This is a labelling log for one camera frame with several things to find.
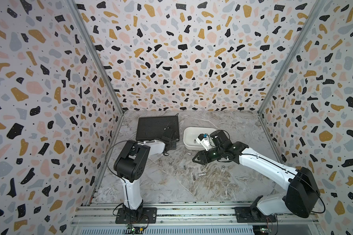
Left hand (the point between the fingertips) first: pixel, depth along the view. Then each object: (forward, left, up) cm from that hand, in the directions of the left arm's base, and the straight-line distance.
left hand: (172, 142), depth 101 cm
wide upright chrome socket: (-19, -32, 0) cm, 37 cm away
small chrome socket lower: (-25, -14, -1) cm, 28 cm away
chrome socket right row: (-18, -8, -1) cm, 20 cm away
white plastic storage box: (+6, -13, +1) cm, 14 cm away
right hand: (-21, -14, +15) cm, 29 cm away
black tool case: (+13, +16, 0) cm, 21 cm away
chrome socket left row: (-16, +1, +1) cm, 16 cm away
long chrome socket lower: (-22, -19, -1) cm, 29 cm away
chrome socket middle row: (-18, -2, 0) cm, 18 cm away
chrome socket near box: (-9, -12, +1) cm, 15 cm away
